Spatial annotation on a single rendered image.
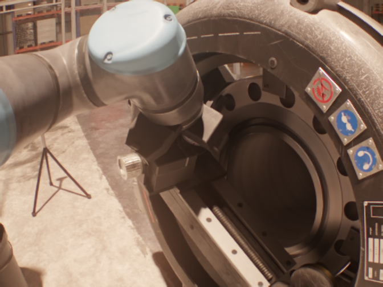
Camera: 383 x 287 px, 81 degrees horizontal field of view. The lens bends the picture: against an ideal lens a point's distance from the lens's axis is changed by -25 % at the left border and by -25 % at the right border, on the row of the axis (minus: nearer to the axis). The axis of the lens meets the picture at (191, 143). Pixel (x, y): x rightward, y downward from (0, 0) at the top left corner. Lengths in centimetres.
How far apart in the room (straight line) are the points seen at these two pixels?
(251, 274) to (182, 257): 30
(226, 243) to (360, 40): 37
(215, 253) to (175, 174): 16
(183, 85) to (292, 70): 12
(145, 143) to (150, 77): 14
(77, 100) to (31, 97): 9
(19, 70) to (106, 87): 10
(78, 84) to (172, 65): 10
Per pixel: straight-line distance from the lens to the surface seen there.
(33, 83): 24
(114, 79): 28
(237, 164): 65
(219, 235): 49
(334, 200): 47
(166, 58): 26
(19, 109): 22
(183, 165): 49
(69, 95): 29
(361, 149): 28
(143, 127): 40
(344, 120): 28
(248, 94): 54
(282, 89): 47
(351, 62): 27
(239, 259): 47
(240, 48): 35
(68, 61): 30
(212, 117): 42
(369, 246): 31
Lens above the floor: 89
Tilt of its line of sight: 21 degrees down
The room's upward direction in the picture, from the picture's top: 3 degrees counter-clockwise
